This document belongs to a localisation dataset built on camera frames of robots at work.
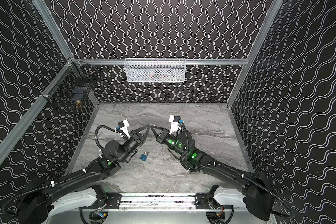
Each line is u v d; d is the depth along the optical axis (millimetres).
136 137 601
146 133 657
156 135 656
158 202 755
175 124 637
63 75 823
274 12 705
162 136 597
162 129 629
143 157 898
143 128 654
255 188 405
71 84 955
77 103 817
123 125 639
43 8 699
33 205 400
